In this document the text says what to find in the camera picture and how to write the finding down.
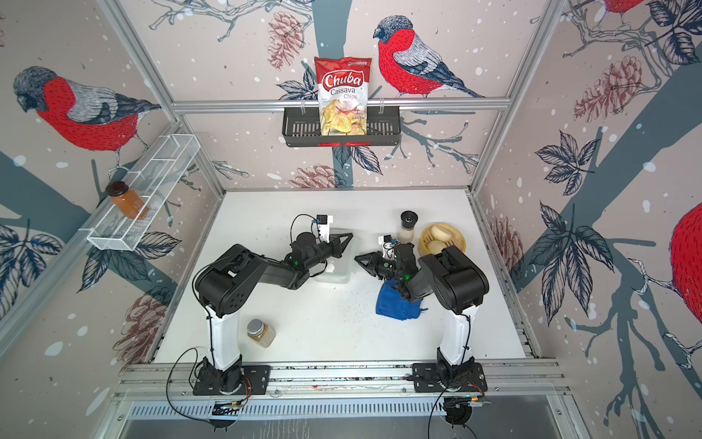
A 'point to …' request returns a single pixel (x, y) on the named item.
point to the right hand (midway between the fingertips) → (354, 259)
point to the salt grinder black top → (408, 219)
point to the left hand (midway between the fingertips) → (357, 237)
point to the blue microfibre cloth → (392, 303)
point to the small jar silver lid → (263, 334)
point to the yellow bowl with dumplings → (435, 237)
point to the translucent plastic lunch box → (336, 270)
